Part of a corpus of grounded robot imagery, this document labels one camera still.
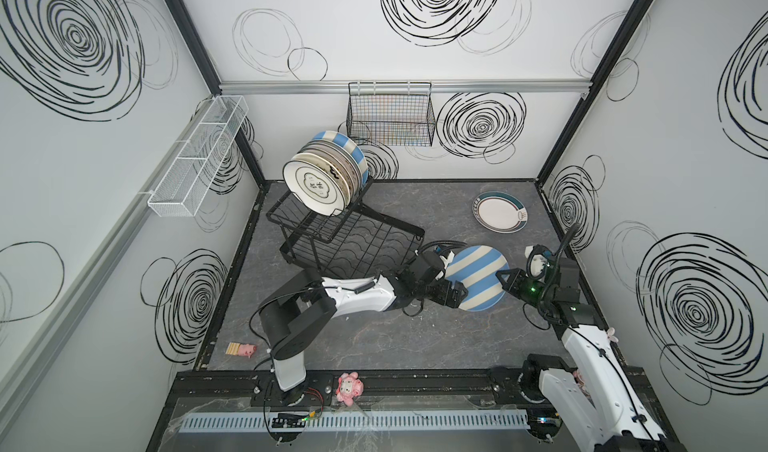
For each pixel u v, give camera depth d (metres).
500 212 1.11
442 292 0.73
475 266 0.88
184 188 0.73
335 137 0.82
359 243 0.99
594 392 0.47
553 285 0.62
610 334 0.74
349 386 0.71
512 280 0.71
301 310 0.51
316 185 0.79
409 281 0.66
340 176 0.75
